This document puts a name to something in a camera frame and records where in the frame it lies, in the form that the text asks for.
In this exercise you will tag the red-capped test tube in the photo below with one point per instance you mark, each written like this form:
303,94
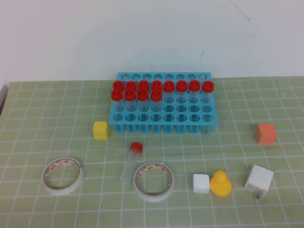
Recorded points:
129,165

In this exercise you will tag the front row tube four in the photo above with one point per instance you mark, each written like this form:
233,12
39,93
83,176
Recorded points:
156,98

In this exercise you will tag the row tube four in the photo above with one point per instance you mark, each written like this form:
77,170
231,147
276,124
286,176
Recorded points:
156,98
156,85

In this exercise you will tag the blue test tube rack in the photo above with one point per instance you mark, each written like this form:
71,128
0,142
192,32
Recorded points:
189,116

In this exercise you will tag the front row tube three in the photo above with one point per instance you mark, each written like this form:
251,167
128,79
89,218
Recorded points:
143,100

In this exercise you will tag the row tube three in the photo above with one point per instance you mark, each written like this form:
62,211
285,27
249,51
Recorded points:
143,100
144,85

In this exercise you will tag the front row tube two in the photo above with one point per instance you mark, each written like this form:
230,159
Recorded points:
130,98

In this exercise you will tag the row tube two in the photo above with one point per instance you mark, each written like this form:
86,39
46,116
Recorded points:
130,98
131,85

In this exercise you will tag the back row tube four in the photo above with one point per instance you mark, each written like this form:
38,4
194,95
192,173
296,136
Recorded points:
156,85

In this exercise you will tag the back row tube three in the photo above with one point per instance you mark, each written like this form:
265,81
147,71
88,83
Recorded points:
144,85

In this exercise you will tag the back row tube five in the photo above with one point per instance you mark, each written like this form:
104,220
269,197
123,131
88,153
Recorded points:
168,88

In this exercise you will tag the back row tube two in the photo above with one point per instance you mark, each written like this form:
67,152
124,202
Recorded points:
131,85

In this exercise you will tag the back row tube six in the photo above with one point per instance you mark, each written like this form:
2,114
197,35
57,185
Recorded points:
181,87

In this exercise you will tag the front row tube one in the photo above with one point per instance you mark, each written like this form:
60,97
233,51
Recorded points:
117,99

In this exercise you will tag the row tube one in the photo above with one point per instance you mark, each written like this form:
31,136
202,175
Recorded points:
117,99
118,85

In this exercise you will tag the back row tube one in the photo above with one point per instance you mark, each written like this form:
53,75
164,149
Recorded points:
118,85

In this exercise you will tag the back row tube seven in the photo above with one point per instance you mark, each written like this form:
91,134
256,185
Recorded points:
194,91

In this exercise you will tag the back row tube eight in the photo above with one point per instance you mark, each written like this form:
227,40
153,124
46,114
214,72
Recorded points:
207,90

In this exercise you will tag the yellow cube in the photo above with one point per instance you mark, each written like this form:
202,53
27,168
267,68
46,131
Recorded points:
101,130

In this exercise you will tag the white cube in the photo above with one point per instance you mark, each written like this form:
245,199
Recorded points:
201,183

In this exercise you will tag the centre white tape roll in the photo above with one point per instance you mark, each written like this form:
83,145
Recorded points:
153,197

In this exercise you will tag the white tape roll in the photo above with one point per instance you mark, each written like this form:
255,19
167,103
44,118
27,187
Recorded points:
153,197
61,162

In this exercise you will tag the yellow rubber duck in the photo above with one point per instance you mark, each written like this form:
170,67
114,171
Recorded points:
220,185

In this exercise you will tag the green grid cutting mat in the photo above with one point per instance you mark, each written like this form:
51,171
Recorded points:
42,121

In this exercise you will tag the left white tape roll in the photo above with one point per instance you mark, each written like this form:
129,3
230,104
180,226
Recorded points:
61,162

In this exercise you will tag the orange cube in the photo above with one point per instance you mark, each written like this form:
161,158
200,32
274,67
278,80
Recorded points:
265,133

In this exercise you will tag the white power adapter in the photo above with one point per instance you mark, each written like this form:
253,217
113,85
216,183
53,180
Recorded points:
259,181

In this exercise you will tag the grey object at left edge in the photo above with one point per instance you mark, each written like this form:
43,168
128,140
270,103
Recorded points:
3,95

